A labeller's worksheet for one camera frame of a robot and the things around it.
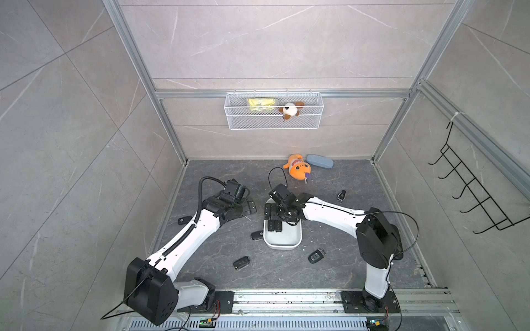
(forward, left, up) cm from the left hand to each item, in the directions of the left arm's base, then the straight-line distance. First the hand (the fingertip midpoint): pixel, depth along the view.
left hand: (245, 205), depth 82 cm
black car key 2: (-2, -14, -15) cm, 20 cm away
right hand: (0, -11, -9) cm, 14 cm away
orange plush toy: (+26, -25, -8) cm, 37 cm away
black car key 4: (-18, +3, -14) cm, 23 cm away
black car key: (-2, -10, -15) cm, 18 cm away
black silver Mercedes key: (+13, -46, -15) cm, 50 cm away
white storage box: (-8, -18, -16) cm, 26 cm away
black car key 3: (-7, -4, -14) cm, 16 cm away
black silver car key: (-16, -29, -15) cm, 36 cm away
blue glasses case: (+38, -40, -15) cm, 57 cm away
